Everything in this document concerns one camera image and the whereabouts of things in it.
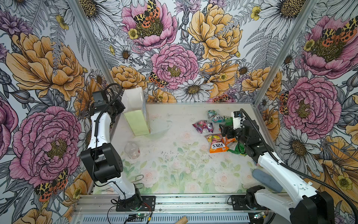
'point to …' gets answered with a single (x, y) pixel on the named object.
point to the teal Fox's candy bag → (215, 117)
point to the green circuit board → (141, 215)
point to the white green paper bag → (134, 108)
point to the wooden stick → (183, 220)
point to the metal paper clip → (139, 178)
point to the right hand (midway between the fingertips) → (226, 127)
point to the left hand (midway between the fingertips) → (124, 109)
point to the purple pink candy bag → (203, 126)
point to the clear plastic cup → (132, 150)
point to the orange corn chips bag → (230, 140)
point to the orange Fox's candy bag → (217, 143)
